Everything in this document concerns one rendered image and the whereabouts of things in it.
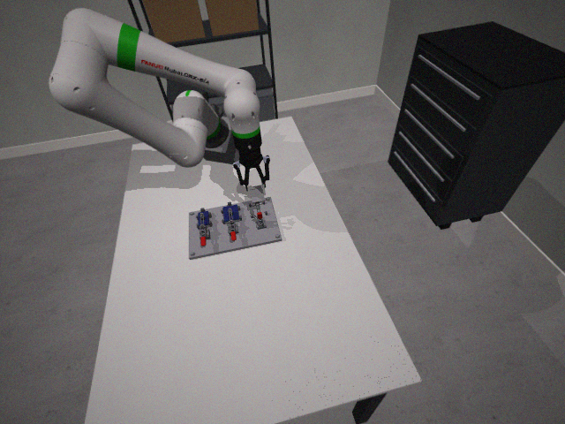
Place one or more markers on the red-handled toggle clamp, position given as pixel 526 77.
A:
pixel 234 226

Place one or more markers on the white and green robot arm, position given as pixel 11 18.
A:
pixel 78 82

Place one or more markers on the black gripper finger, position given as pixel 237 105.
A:
pixel 245 182
pixel 266 160

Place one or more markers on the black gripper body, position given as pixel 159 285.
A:
pixel 250 156

